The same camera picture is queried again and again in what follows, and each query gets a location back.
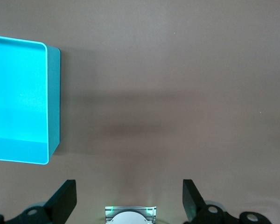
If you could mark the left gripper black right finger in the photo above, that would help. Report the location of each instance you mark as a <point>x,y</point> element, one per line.
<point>193,205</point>

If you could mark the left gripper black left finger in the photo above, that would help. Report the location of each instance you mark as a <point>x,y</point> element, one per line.
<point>53,205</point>

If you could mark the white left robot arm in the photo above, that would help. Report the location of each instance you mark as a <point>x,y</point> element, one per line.
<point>130,219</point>

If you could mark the teal plastic storage bin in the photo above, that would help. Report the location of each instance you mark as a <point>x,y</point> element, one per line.
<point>18,98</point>

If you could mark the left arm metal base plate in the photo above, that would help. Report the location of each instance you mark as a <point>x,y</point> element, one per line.
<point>130,208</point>

